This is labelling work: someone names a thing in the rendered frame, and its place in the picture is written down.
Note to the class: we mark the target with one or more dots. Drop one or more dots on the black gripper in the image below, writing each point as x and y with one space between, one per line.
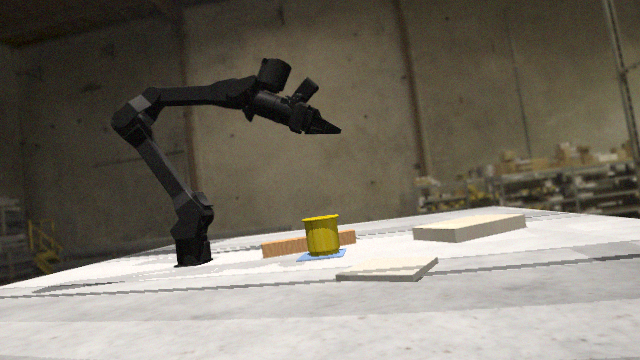
301 116

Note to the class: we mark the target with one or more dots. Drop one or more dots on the brown wooden bar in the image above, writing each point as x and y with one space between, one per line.
299 245

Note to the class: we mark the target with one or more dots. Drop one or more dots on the beige flat rectangular block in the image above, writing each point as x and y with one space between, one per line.
469 228

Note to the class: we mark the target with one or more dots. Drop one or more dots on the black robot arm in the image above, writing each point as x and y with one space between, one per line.
193 209

